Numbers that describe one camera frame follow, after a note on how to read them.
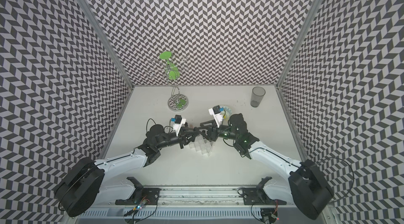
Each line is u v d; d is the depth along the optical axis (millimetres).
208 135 654
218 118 666
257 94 969
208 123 718
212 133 643
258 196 654
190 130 744
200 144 889
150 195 726
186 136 695
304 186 412
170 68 860
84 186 410
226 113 666
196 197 743
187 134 689
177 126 681
